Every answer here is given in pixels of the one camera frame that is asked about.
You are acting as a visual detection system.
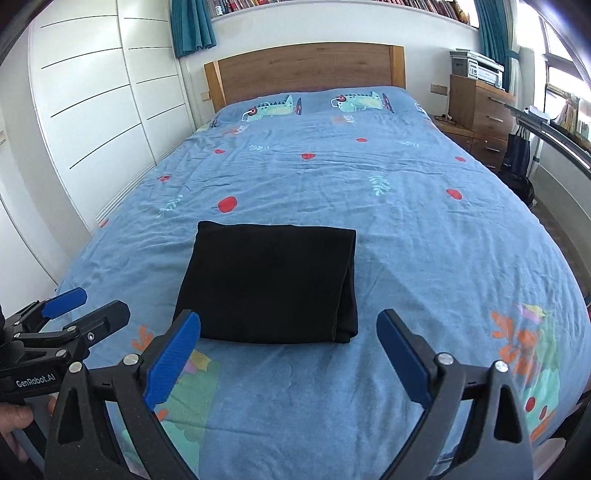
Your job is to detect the wooden dresser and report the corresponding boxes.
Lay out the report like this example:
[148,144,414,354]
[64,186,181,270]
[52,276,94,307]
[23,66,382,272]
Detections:
[449,75,518,171]

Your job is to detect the blue printed bed sheet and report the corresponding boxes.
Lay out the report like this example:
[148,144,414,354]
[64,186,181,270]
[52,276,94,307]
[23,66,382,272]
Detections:
[41,85,591,480]

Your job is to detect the wooden headboard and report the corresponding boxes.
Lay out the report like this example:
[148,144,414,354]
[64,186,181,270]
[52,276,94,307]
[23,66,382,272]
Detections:
[204,44,407,114]

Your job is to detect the teal curtain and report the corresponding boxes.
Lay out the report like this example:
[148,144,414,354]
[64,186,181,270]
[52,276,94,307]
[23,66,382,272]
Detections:
[170,0,218,58]
[473,0,520,93]

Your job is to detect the black hanging bag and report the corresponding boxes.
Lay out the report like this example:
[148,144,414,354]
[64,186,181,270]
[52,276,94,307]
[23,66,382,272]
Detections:
[501,131,532,178]

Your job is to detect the curved desk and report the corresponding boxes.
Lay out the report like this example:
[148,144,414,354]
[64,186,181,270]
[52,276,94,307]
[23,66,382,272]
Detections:
[505,104,591,171]

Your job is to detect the large window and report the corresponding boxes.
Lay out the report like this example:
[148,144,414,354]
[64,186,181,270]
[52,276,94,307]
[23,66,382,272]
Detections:
[517,14,591,139]

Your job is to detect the black backpack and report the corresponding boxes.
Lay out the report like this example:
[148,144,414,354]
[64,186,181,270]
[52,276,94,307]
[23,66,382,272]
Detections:
[501,173,536,208]

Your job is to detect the row of books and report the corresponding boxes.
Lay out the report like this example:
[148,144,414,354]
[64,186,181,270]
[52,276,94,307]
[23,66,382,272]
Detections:
[205,0,472,24]

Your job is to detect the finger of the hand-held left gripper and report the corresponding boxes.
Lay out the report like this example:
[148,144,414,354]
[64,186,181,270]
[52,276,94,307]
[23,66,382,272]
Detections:
[4,287,88,334]
[14,300,131,370]

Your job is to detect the person's left hand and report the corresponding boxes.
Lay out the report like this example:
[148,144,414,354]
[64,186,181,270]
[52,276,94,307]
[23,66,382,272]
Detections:
[0,396,58,464]

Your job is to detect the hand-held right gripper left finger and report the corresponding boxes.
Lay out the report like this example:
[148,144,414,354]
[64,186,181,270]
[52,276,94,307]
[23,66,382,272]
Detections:
[44,310,201,480]

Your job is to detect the white printer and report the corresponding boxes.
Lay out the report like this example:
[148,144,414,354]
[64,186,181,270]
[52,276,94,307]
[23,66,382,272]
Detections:
[450,51,505,88]

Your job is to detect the low wooden nightstand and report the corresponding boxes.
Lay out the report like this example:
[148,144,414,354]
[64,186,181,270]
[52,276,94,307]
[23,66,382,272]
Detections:
[434,115,474,153]

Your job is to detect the black pants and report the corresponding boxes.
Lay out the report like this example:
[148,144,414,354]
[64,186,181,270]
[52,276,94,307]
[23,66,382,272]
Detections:
[172,220,360,345]

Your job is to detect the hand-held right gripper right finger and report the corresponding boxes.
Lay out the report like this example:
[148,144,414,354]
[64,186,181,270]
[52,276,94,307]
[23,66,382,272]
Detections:
[376,309,532,480]

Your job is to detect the white wardrobe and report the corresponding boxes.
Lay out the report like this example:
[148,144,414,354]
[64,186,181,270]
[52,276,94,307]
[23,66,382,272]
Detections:
[0,0,197,315]

